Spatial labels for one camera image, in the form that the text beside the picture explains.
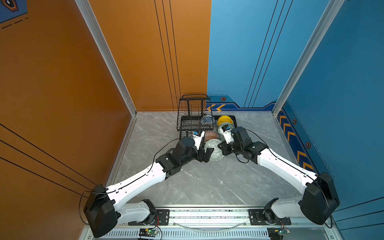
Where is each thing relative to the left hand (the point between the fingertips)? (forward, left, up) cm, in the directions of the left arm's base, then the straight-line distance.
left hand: (206, 144), depth 75 cm
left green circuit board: (-35, +28, -24) cm, 50 cm away
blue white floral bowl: (+32, -3, -17) cm, 36 cm away
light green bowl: (+24, -12, -12) cm, 30 cm away
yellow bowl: (+29, -14, -12) cm, 35 cm away
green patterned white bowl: (-1, -6, -9) cm, 11 cm away
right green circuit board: (-34, -36, -21) cm, 54 cm away
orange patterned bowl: (+19, -4, -18) cm, 27 cm away
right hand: (+4, -7, -7) cm, 10 cm away
